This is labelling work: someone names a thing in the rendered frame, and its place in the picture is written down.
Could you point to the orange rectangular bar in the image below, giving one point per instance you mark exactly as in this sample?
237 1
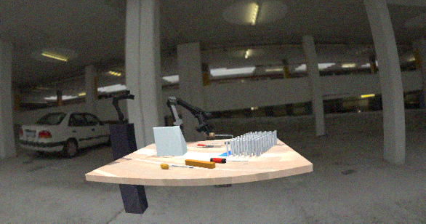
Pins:
197 163

